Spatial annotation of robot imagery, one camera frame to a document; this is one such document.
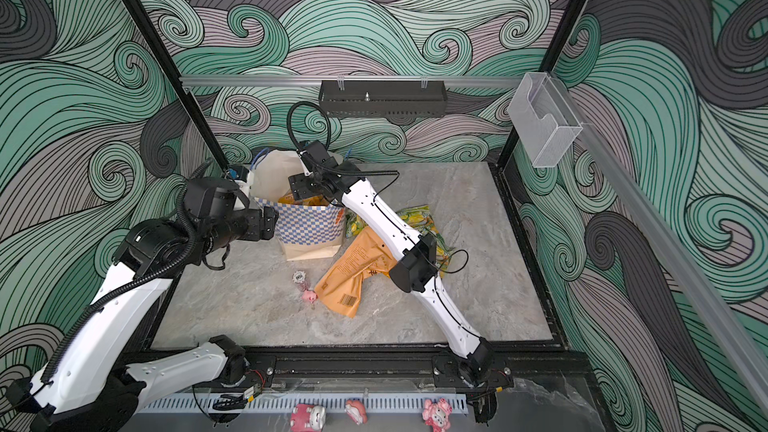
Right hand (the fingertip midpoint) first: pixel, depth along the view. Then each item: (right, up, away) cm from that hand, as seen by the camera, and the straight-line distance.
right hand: (303, 183), depth 84 cm
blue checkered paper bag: (+2, -13, 0) cm, 14 cm away
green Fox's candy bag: (+13, -14, +14) cm, 24 cm away
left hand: (-5, -6, -18) cm, 20 cm away
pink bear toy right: (+35, -52, -19) cm, 65 cm away
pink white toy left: (+6, -51, -21) cm, 55 cm away
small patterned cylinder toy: (-1, -27, 0) cm, 27 cm away
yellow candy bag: (0, -6, +12) cm, 14 cm away
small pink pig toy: (+2, -32, 0) cm, 32 cm away
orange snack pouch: (+18, -21, +2) cm, 27 cm away
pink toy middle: (+17, -50, -20) cm, 57 cm away
